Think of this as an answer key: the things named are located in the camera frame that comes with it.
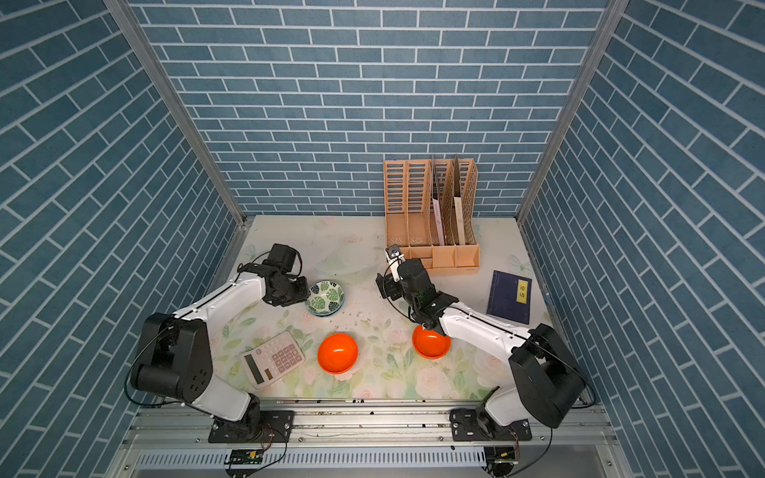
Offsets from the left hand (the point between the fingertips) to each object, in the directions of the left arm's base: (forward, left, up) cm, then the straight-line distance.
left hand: (311, 294), depth 91 cm
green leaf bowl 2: (+2, -3, -5) cm, 6 cm away
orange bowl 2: (-13, -36, -4) cm, 39 cm away
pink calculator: (-18, +9, -5) cm, 21 cm away
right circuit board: (-41, -51, -7) cm, 66 cm away
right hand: (+3, -26, +11) cm, 28 cm away
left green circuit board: (-40, +11, -10) cm, 43 cm away
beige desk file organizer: (+30, -39, +8) cm, 49 cm away
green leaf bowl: (+2, -3, -5) cm, 6 cm away
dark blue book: (+3, -64, -5) cm, 64 cm away
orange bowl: (-16, -10, -5) cm, 20 cm away
